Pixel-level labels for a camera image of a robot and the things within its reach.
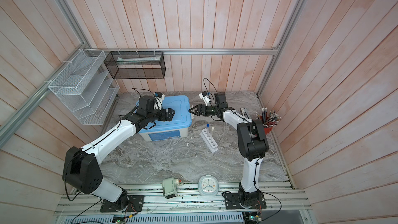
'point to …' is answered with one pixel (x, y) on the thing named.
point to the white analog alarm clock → (208, 185)
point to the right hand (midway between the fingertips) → (193, 111)
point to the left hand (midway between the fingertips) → (168, 113)
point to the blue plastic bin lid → (182, 119)
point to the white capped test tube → (212, 128)
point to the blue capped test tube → (208, 125)
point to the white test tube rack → (211, 144)
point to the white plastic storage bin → (165, 135)
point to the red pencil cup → (269, 119)
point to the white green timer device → (169, 187)
